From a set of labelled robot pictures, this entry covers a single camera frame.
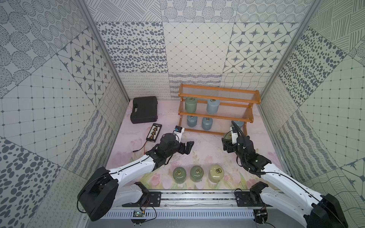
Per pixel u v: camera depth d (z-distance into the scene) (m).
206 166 0.86
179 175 0.75
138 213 0.71
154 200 0.74
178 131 0.72
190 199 0.76
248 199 0.73
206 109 0.95
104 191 0.41
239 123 0.98
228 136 0.76
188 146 0.75
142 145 0.95
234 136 0.72
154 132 0.99
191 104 0.88
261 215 0.73
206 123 0.96
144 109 1.09
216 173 0.75
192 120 0.99
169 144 0.65
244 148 0.59
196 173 0.75
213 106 0.88
